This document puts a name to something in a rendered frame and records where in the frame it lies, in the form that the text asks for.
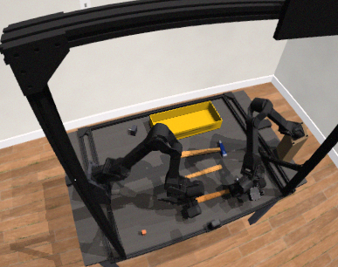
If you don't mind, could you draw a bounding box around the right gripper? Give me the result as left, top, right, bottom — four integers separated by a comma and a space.
228, 175, 266, 198

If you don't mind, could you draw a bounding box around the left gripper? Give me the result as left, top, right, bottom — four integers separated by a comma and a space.
178, 177, 202, 218

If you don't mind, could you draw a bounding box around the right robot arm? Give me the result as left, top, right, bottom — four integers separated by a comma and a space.
234, 98, 305, 201

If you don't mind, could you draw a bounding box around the yellow bin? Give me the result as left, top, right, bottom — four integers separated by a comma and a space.
149, 101, 221, 140

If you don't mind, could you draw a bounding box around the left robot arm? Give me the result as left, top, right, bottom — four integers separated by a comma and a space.
91, 123, 204, 201

